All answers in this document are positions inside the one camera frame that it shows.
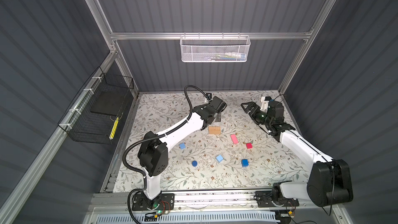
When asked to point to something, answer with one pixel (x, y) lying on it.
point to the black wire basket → (95, 115)
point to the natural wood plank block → (214, 128)
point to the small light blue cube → (182, 145)
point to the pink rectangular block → (234, 138)
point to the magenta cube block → (249, 145)
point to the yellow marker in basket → (112, 134)
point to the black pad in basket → (109, 102)
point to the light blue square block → (219, 158)
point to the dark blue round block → (194, 163)
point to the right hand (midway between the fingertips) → (246, 109)
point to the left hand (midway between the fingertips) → (208, 113)
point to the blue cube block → (244, 163)
